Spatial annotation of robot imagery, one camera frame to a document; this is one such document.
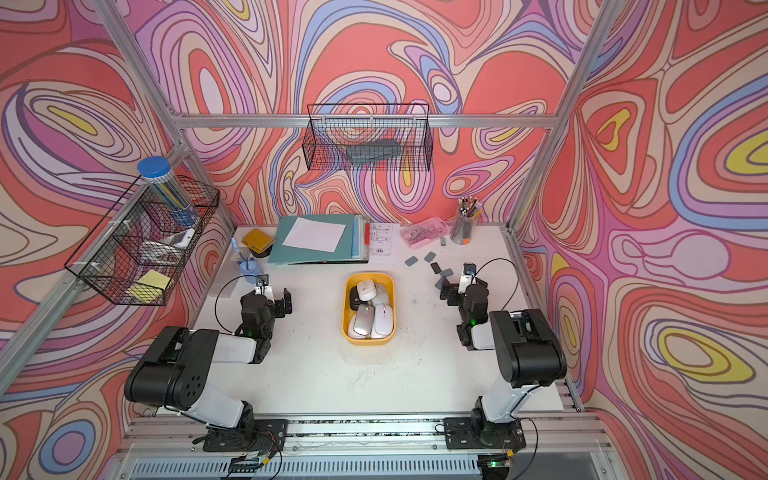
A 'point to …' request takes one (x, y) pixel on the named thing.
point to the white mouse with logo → (366, 289)
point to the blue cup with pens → (248, 266)
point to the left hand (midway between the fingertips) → (272, 290)
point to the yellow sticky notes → (150, 288)
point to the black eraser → (435, 267)
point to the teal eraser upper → (430, 257)
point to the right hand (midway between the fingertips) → (460, 283)
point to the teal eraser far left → (410, 261)
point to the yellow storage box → (385, 284)
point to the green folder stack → (351, 247)
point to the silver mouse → (363, 319)
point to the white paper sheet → (315, 235)
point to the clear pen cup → (465, 222)
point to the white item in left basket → (180, 239)
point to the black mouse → (354, 298)
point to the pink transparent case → (419, 233)
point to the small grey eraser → (443, 241)
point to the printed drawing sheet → (385, 242)
